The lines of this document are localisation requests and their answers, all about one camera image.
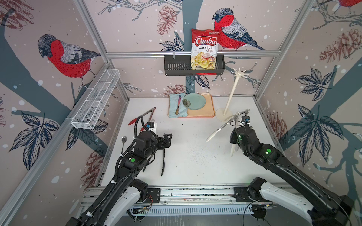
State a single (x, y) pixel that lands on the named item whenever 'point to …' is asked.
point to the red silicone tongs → (135, 120)
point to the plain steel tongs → (245, 111)
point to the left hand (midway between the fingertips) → (167, 132)
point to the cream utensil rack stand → (223, 115)
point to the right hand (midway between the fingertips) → (233, 128)
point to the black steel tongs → (163, 165)
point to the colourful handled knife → (177, 110)
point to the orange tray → (207, 111)
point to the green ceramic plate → (197, 100)
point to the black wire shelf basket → (182, 66)
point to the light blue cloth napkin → (173, 101)
